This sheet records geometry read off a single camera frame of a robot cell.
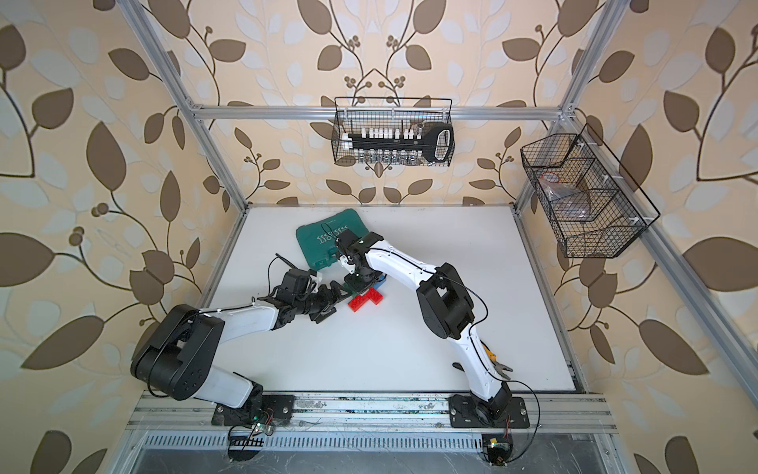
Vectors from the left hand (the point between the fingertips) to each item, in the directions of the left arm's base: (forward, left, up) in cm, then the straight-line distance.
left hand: (347, 299), depth 89 cm
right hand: (+5, -5, -2) cm, 7 cm away
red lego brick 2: (+2, -8, -1) cm, 9 cm away
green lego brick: (0, -1, +7) cm, 8 cm away
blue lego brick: (+1, -11, +10) cm, 15 cm away
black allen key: (+20, +27, -7) cm, 34 cm away
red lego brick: (0, -3, -3) cm, 4 cm away
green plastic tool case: (+24, +13, -1) cm, 28 cm away
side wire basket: (+11, -64, +29) cm, 71 cm away
